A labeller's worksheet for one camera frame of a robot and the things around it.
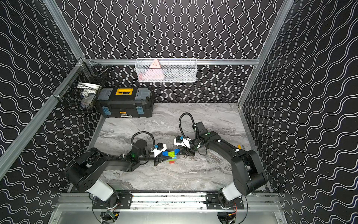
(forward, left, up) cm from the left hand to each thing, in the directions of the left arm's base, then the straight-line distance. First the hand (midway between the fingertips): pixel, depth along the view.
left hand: (170, 152), depth 82 cm
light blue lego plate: (-3, -1, -3) cm, 4 cm away
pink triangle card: (+43, +14, +25) cm, 52 cm away
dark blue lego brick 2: (0, -4, +3) cm, 5 cm away
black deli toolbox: (+37, +38, +3) cm, 53 cm away
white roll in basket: (+24, +49, +25) cm, 60 cm away
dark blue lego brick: (-2, +3, +2) cm, 4 cm away
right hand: (+3, -5, +1) cm, 6 cm away
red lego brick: (-2, -1, -9) cm, 9 cm away
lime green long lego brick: (-1, -1, 0) cm, 1 cm away
